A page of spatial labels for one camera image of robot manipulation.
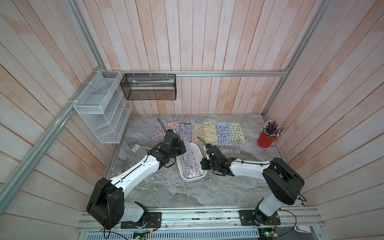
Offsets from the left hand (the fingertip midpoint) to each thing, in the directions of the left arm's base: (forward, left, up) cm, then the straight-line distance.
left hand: (185, 148), depth 84 cm
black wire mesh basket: (+44, +26, +11) cm, 53 cm away
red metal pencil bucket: (+15, -56, -13) cm, 60 cm away
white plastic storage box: (+1, -9, -9) cm, 13 cm away
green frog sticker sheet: (+23, -38, -15) cm, 47 cm away
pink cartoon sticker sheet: (+30, +9, -15) cm, 35 cm away
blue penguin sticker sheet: (+20, -28, -14) cm, 37 cm away
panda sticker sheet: (+25, -8, -14) cm, 30 cm away
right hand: (-3, -9, -12) cm, 15 cm away
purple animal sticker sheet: (-9, -4, -7) cm, 12 cm away
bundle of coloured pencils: (+16, -57, -2) cm, 59 cm away
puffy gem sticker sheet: (+24, +1, -15) cm, 28 cm away
